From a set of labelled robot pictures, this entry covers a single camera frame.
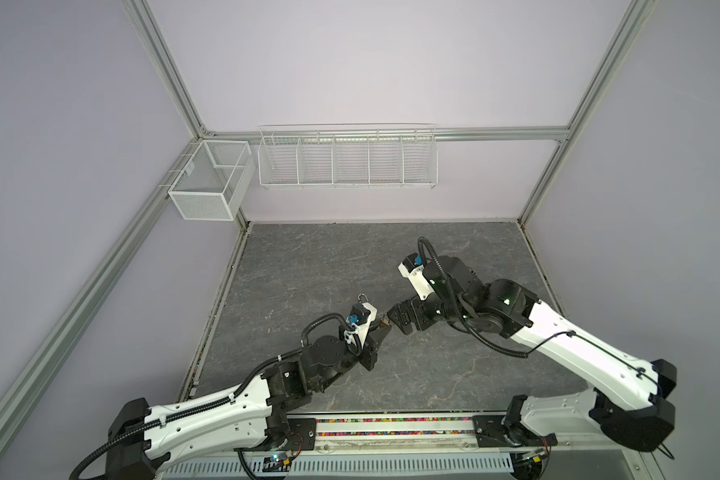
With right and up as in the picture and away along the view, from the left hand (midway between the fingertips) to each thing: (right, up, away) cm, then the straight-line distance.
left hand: (385, 328), depth 68 cm
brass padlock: (0, +1, 0) cm, 2 cm away
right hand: (+4, +5, -1) cm, 6 cm away
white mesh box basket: (-57, +42, +33) cm, 78 cm away
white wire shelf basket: (-11, +50, +30) cm, 59 cm away
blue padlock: (-7, +2, +30) cm, 31 cm away
